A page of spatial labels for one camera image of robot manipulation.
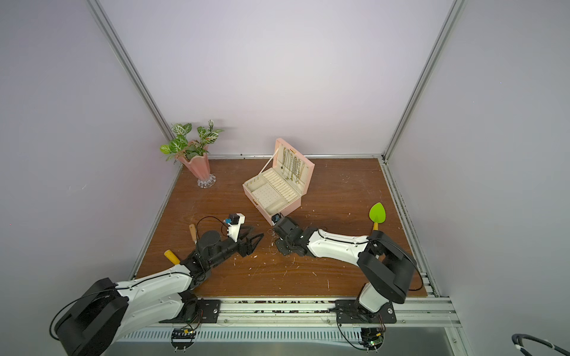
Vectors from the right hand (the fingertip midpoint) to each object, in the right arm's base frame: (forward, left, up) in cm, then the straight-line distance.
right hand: (284, 235), depth 87 cm
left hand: (-2, +9, +8) cm, 12 cm away
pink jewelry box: (+21, +3, +3) cm, 22 cm away
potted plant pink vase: (+30, +41, +17) cm, 53 cm away
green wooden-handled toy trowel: (+2, +39, -2) cm, 39 cm away
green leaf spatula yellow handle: (+13, -41, -5) cm, 44 cm away
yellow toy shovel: (-9, +44, -2) cm, 45 cm away
